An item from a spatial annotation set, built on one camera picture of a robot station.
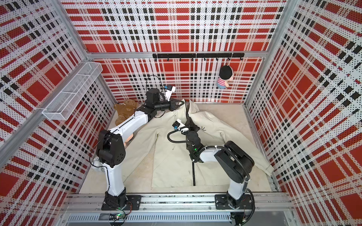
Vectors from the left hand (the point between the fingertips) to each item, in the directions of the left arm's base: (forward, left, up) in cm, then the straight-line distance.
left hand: (184, 100), depth 84 cm
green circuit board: (-56, +32, -26) cm, 69 cm away
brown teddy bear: (+11, +47, -20) cm, 52 cm away
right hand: (-7, -5, -7) cm, 11 cm away
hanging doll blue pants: (+21, -28, +4) cm, 35 cm away
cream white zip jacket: (-26, +16, -27) cm, 41 cm away
